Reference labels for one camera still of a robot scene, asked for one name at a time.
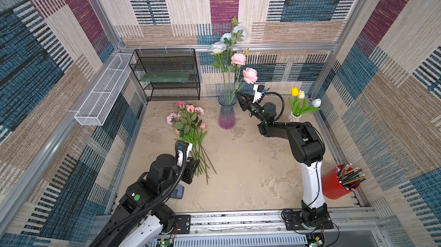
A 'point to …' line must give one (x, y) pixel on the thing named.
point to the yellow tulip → (294, 91)
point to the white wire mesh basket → (93, 111)
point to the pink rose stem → (190, 109)
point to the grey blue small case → (178, 192)
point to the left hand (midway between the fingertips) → (197, 160)
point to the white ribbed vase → (293, 118)
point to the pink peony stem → (194, 120)
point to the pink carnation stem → (173, 119)
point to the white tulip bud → (316, 103)
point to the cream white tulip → (301, 94)
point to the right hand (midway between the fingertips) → (238, 93)
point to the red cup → (331, 186)
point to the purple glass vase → (227, 117)
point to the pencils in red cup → (349, 177)
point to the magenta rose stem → (181, 104)
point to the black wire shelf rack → (167, 60)
